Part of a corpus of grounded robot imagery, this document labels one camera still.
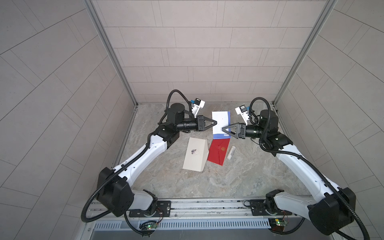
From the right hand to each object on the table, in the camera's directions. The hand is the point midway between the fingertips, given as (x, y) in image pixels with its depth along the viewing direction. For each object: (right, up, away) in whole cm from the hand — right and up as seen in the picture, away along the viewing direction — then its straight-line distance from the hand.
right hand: (225, 132), depth 66 cm
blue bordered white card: (-2, +2, -1) cm, 3 cm away
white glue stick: (+9, -13, +25) cm, 30 cm away
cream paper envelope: (-13, -15, +25) cm, 32 cm away
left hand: (-3, +3, -2) cm, 5 cm away
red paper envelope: (0, -14, +25) cm, 29 cm away
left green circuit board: (-32, -41, -1) cm, 52 cm away
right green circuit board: (+25, -43, +2) cm, 49 cm away
